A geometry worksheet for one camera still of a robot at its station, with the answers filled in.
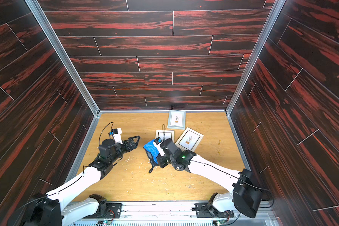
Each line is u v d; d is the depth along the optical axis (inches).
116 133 28.6
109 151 24.4
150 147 30.9
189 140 40.0
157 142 27.2
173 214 28.3
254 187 15.6
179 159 22.6
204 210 28.4
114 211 28.8
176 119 45.1
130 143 28.3
